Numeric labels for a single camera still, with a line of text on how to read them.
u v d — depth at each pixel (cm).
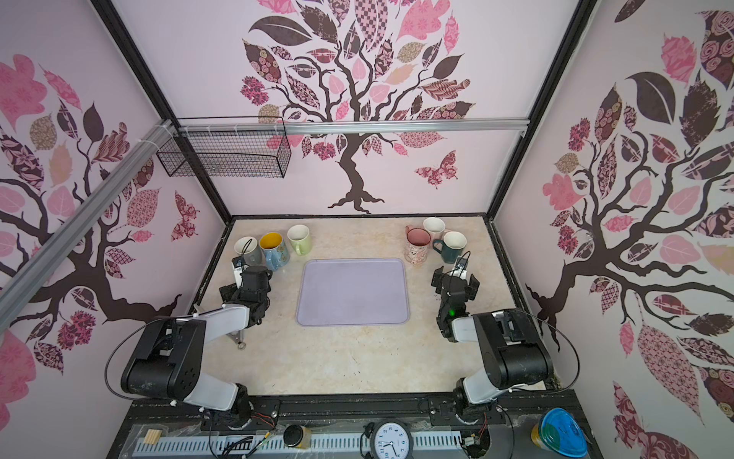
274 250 98
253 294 72
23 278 51
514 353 46
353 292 99
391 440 68
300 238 101
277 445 70
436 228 104
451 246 98
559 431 63
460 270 79
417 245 98
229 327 61
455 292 70
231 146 95
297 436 62
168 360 44
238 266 79
